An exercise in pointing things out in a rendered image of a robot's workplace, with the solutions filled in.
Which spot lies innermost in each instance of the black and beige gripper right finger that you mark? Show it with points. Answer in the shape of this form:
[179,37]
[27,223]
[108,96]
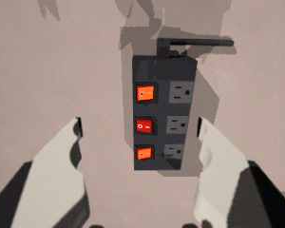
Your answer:
[233,192]

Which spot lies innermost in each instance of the black power strip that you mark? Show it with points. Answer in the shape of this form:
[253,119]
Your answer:
[162,96]

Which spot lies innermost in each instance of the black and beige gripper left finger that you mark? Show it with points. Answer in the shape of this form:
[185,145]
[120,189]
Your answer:
[48,191]

